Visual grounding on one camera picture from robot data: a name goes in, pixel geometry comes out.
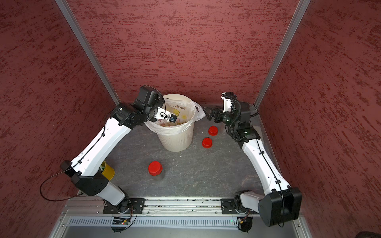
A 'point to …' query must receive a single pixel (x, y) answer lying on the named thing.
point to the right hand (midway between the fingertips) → (208, 110)
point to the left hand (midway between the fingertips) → (152, 103)
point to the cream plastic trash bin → (179, 143)
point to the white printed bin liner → (187, 112)
